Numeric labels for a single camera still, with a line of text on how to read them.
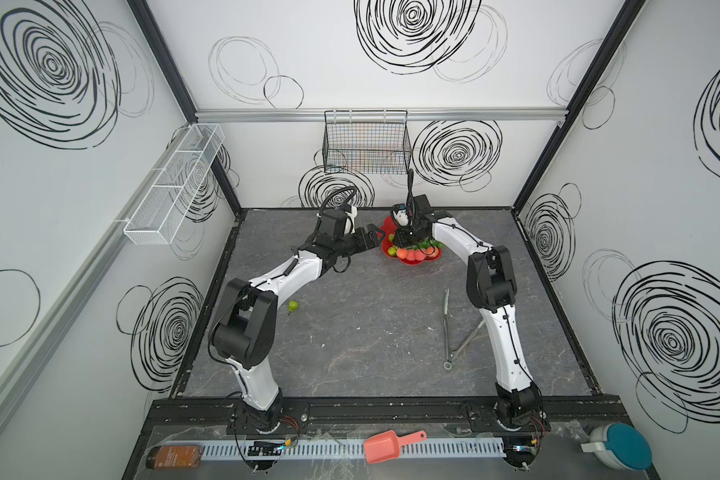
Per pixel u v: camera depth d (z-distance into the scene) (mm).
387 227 1080
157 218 722
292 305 920
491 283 628
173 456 654
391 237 1049
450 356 826
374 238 794
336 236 712
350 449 703
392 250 1020
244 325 469
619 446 634
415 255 1005
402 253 1013
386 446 699
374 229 803
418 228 822
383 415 751
